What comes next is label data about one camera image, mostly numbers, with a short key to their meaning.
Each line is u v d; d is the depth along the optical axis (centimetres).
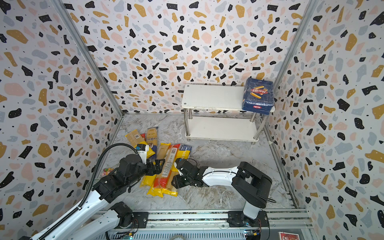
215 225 73
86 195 47
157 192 81
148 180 82
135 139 100
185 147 97
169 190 80
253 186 45
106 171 88
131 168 56
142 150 65
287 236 69
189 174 66
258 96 75
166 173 82
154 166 67
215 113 126
